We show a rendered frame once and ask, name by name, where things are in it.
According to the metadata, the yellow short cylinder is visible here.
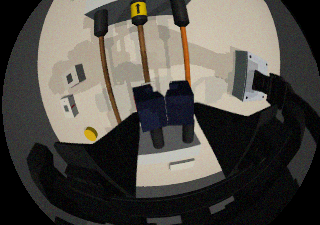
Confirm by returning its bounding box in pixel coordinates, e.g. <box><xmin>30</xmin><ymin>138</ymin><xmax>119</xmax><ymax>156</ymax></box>
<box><xmin>84</xmin><ymin>126</ymin><xmax>97</xmax><ymax>141</ymax></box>

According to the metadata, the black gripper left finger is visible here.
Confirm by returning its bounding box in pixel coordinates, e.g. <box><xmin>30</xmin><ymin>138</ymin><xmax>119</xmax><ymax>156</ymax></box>
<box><xmin>53</xmin><ymin>112</ymin><xmax>140</xmax><ymax>198</ymax></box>

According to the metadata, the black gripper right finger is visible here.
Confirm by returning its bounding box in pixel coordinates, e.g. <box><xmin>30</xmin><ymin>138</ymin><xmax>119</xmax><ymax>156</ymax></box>
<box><xmin>195</xmin><ymin>102</ymin><xmax>279</xmax><ymax>178</ymax></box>

